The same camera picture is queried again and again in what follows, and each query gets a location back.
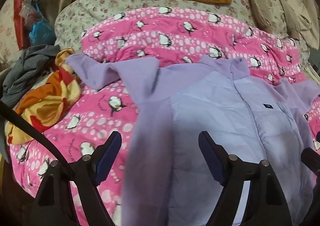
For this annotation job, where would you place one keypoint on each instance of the blue plastic bag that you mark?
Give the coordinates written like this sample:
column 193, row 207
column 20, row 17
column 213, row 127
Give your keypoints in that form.
column 40, row 31

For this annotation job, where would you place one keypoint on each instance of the purple fleece jacket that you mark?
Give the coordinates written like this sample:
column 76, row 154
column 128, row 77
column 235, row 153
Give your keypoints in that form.
column 212, row 106

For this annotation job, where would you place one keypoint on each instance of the pink penguin print blanket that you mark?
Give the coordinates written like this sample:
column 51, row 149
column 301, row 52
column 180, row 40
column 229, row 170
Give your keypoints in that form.
column 162, row 28

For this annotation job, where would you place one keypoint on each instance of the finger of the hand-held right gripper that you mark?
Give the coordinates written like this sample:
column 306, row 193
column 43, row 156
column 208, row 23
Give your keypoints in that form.
column 311, row 159

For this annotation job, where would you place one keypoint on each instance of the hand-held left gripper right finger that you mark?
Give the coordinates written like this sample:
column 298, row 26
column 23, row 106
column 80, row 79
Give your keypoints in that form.
column 212, row 158

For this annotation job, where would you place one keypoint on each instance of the orange yellow red blanket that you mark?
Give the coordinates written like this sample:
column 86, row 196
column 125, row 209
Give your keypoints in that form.
column 45, row 106

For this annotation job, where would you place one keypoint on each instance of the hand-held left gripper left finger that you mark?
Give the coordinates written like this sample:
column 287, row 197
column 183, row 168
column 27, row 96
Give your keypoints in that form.
column 110, row 156

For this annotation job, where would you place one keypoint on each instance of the red bag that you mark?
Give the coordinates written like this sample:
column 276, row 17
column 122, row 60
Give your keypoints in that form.
column 18, row 21

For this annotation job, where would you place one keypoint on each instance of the grey striped garment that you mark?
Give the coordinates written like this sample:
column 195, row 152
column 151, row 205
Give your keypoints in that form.
column 30, row 66

